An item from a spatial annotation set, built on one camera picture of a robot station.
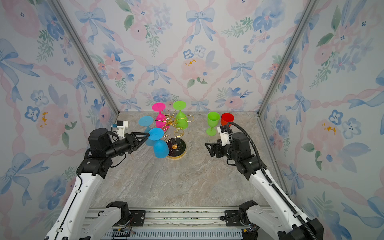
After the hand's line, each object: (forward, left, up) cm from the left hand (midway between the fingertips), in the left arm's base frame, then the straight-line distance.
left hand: (148, 135), depth 67 cm
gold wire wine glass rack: (+12, -10, -29) cm, 33 cm away
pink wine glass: (+11, -4, -3) cm, 12 cm away
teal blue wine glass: (+10, +3, -2) cm, 11 cm away
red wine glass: (+25, -42, -15) cm, 51 cm away
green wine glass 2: (+25, -33, -16) cm, 44 cm away
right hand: (+3, -30, -9) cm, 31 cm away
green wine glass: (+18, -14, -10) cm, 25 cm away
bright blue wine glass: (+1, -4, -12) cm, 13 cm away
